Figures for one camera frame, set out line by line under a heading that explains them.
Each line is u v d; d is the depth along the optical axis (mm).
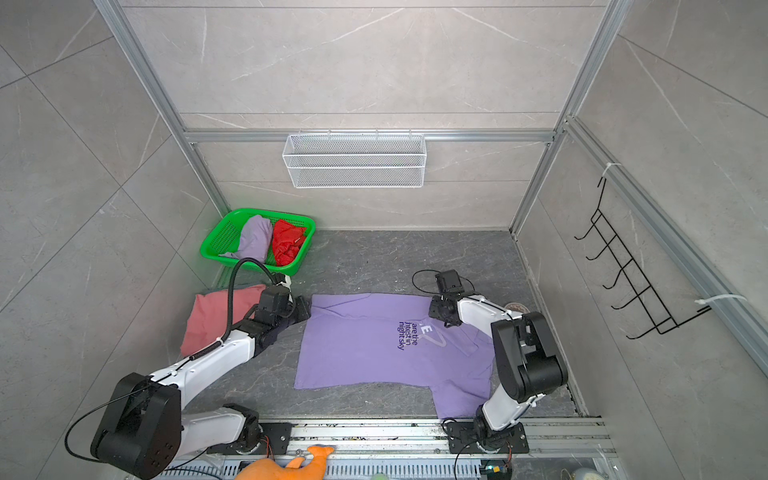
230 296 624
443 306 701
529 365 461
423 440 749
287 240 1050
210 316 903
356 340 905
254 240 1098
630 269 674
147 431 405
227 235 1134
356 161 1007
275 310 673
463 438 730
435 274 819
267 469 643
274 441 734
